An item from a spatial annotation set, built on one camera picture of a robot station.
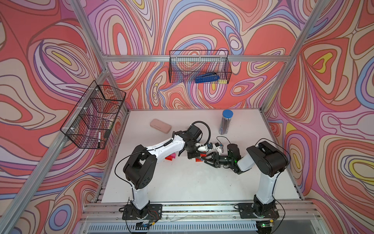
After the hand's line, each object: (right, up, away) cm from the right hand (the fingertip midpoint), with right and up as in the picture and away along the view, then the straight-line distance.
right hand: (205, 164), depth 89 cm
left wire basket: (-62, +32, -9) cm, 70 cm away
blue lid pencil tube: (+14, +30, +2) cm, 33 cm away
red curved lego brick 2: (-23, +4, +2) cm, 23 cm away
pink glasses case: (-32, +23, +19) cm, 44 cm away
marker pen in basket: (-56, +17, -16) cm, 61 cm away
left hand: (-4, +7, -1) cm, 8 cm away
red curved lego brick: (-1, +6, -3) cm, 7 cm away
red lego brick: (-4, +2, +2) cm, 5 cm away
